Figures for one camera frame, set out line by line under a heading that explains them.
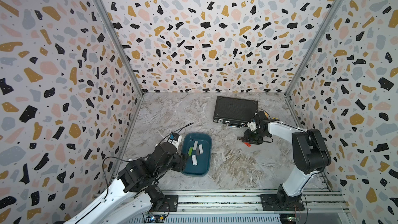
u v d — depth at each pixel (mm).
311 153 489
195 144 928
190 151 904
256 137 833
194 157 876
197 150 917
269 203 732
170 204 736
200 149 920
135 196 450
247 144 944
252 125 917
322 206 744
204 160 876
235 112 1172
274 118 1069
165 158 504
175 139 605
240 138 973
